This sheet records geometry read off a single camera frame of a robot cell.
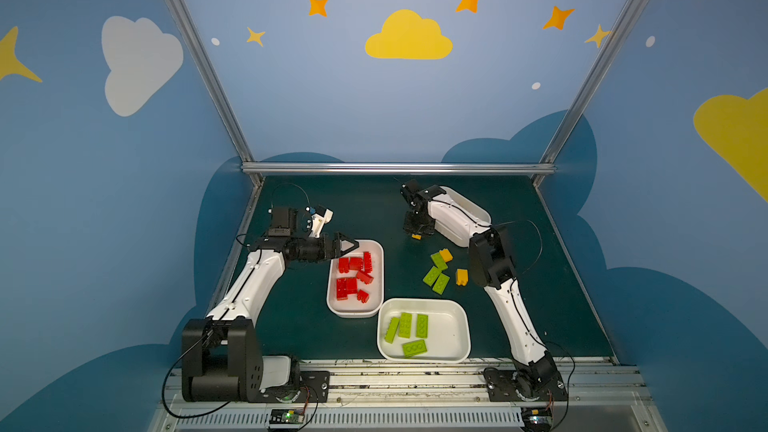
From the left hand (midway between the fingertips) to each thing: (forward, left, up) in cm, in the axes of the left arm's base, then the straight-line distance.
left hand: (347, 247), depth 82 cm
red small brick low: (-8, -4, -15) cm, 18 cm away
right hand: (+17, -21, -15) cm, 31 cm away
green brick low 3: (-3, -29, -17) cm, 33 cm away
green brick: (-16, -17, -15) cm, 28 cm away
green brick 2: (-18, -13, -15) cm, 26 cm away
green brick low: (-16, -22, -16) cm, 32 cm away
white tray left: (-11, -1, -16) cm, 19 cm away
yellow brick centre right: (+7, -31, -16) cm, 36 cm away
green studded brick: (+5, -29, -17) cm, 34 cm away
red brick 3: (-5, +3, -16) cm, 17 cm away
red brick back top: (+2, -2, -13) cm, 14 cm away
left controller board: (-38, +12, -17) cm, 43 cm away
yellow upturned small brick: (+14, -22, -16) cm, 30 cm away
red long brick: (+2, -5, -16) cm, 17 cm away
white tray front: (-17, -29, -16) cm, 38 cm away
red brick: (+2, +2, -13) cm, 14 cm away
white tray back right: (0, -28, +15) cm, 32 cm away
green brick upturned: (-22, -19, -16) cm, 33 cm away
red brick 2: (-4, 0, -15) cm, 16 cm away
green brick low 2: (-1, -25, -17) cm, 30 cm away
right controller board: (-37, -49, -18) cm, 64 cm away
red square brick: (-2, -4, -14) cm, 15 cm away
